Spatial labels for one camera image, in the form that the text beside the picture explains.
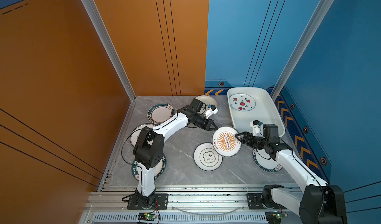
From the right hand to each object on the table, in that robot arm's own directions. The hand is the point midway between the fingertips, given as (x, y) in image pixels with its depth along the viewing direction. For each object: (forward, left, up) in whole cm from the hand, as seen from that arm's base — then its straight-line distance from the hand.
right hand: (238, 137), depth 84 cm
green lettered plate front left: (-14, +45, -10) cm, 48 cm away
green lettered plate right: (-10, -15, -9) cm, 20 cm away
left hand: (+5, +12, +4) cm, 13 cm away
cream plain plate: (+42, +16, -12) cm, 46 cm away
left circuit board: (-36, +48, -12) cm, 61 cm away
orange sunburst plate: (-3, +8, -1) cm, 8 cm away
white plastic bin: (+31, -29, -12) cm, 44 cm away
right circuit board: (-36, -14, -14) cm, 41 cm away
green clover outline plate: (-8, +18, -11) cm, 22 cm away
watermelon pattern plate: (+35, -12, -8) cm, 38 cm away
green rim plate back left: (+28, +52, -11) cm, 60 cm away
